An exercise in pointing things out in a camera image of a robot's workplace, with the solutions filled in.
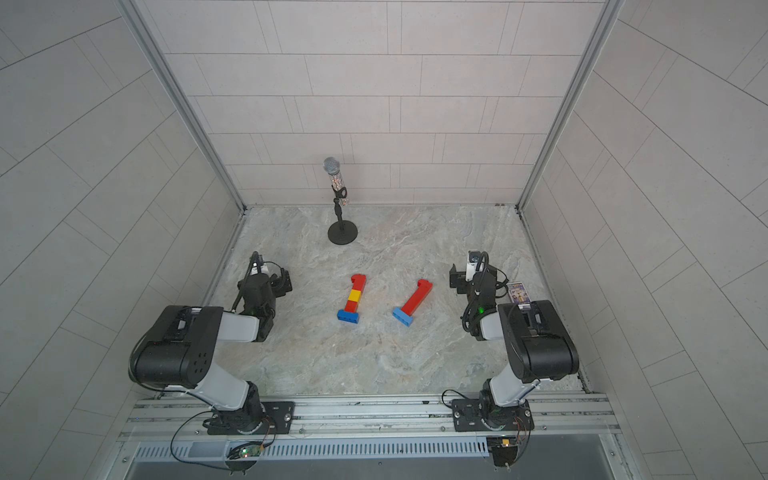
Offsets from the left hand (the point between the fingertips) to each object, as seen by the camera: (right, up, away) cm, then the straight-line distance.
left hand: (274, 267), depth 94 cm
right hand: (+62, +2, 0) cm, 62 cm away
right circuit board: (+64, -39, -26) cm, 79 cm away
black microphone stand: (+20, +11, +14) cm, 27 cm away
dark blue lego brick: (+26, -14, -7) cm, 30 cm away
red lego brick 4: (+48, -6, 0) cm, 48 cm away
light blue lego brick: (+40, -14, -7) cm, 43 cm away
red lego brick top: (+27, -5, +1) cm, 27 cm away
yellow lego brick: (+26, -8, -3) cm, 28 cm away
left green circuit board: (+7, -37, -30) cm, 48 cm away
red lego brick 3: (+45, -9, -2) cm, 46 cm away
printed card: (+77, -8, -3) cm, 77 cm away
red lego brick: (+25, -11, -5) cm, 28 cm away
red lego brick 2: (+43, -12, -7) cm, 46 cm away
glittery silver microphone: (+20, +30, -9) cm, 38 cm away
